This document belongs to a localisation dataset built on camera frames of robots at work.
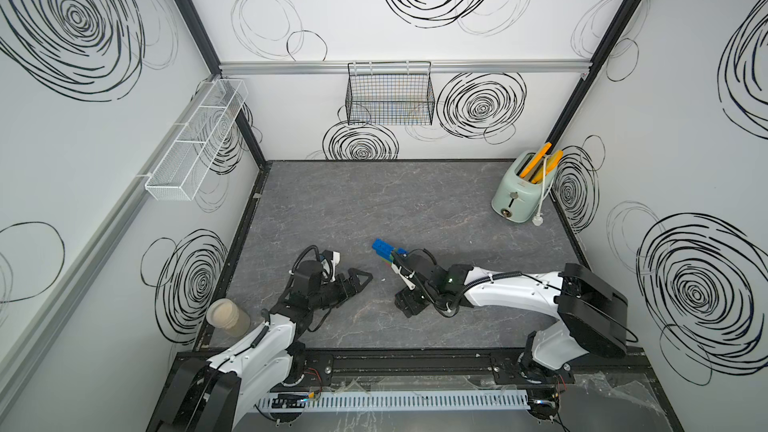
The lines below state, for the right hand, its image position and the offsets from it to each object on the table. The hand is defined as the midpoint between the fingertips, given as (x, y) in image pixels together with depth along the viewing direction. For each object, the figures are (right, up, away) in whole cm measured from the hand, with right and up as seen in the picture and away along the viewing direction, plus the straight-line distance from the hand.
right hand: (403, 300), depth 82 cm
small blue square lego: (0, +13, +4) cm, 14 cm away
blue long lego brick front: (-6, +13, +6) cm, 16 cm away
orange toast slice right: (+46, +39, +9) cm, 62 cm away
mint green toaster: (+36, +28, +11) cm, 47 cm away
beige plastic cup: (-44, +1, -10) cm, 45 cm away
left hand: (-11, +4, 0) cm, 12 cm away
